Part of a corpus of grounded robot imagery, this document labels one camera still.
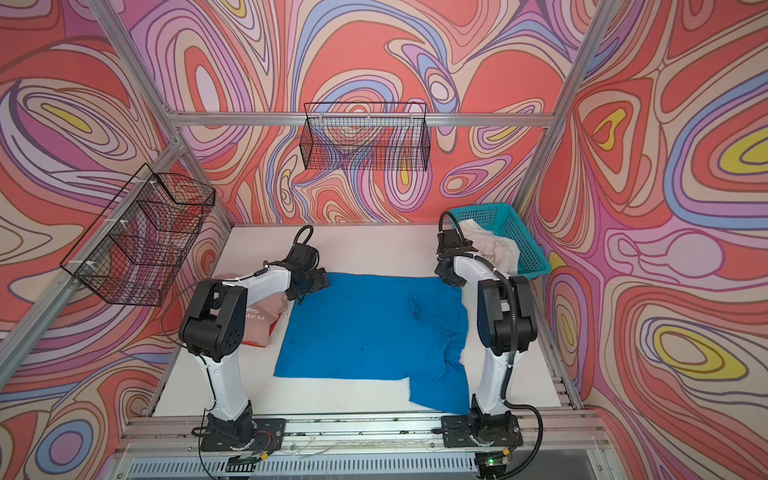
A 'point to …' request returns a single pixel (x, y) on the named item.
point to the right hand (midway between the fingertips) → (454, 279)
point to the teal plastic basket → (501, 220)
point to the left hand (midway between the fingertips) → (320, 282)
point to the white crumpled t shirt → (497, 251)
